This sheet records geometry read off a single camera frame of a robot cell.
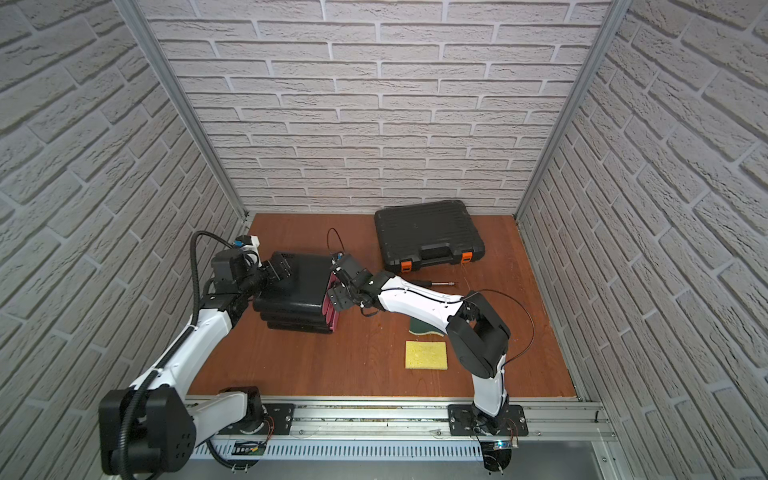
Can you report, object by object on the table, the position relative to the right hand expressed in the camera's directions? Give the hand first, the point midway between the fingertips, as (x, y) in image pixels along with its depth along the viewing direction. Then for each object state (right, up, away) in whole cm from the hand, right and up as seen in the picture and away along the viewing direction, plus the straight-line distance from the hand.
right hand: (348, 289), depth 86 cm
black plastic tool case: (+21, +17, +21) cm, 34 cm away
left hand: (-16, +10, -3) cm, 20 cm away
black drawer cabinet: (-14, -3, -5) cm, 15 cm away
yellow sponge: (+23, -19, -3) cm, 30 cm away
